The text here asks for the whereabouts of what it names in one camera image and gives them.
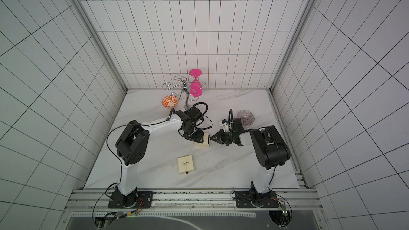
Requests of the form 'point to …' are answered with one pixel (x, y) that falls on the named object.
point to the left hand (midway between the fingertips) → (196, 143)
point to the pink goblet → (196, 86)
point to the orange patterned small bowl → (170, 101)
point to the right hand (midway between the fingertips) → (212, 134)
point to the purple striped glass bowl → (247, 117)
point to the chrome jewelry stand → (182, 82)
